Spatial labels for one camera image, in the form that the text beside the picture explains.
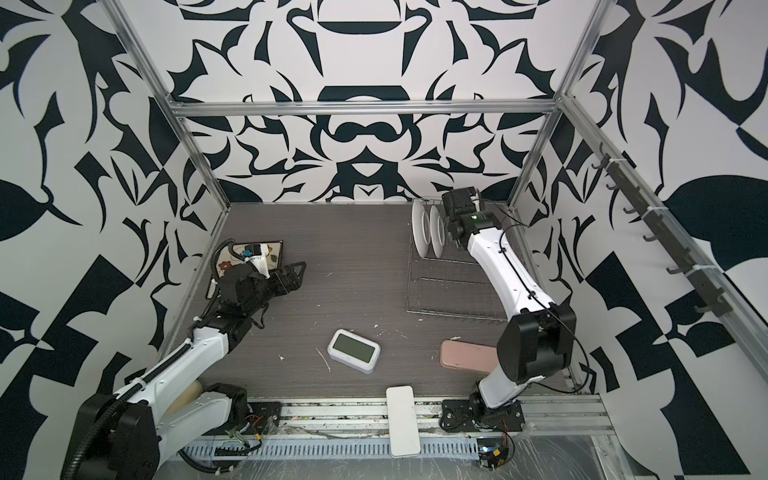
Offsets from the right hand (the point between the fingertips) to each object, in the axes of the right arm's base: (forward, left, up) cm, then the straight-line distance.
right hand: (483, 228), depth 82 cm
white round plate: (+8, +10, -11) cm, 17 cm away
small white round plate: (+9, +15, -10) cm, 21 cm away
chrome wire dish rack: (-4, +6, -24) cm, 25 cm away
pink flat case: (-25, +3, -26) cm, 37 cm away
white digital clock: (-26, +36, -19) cm, 48 cm away
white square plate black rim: (-8, +56, +2) cm, 57 cm away
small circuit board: (-48, +2, -24) cm, 54 cm away
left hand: (-6, +52, -5) cm, 52 cm away
